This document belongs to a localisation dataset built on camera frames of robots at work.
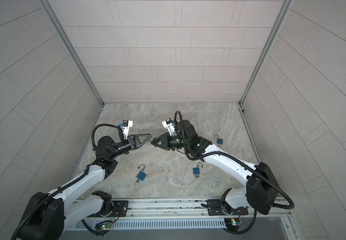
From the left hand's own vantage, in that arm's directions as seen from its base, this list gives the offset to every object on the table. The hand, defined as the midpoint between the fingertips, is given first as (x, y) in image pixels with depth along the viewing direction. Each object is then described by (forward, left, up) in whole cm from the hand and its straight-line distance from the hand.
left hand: (153, 139), depth 69 cm
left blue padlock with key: (-9, +9, -25) cm, 28 cm away
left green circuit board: (-32, +19, -20) cm, 42 cm away
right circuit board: (-30, -37, -24) cm, 53 cm away
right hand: (-4, 0, +1) cm, 4 cm away
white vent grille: (-31, -3, -24) cm, 39 cm away
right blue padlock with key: (-6, -22, -23) cm, 33 cm away
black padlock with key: (0, +1, 0) cm, 1 cm away
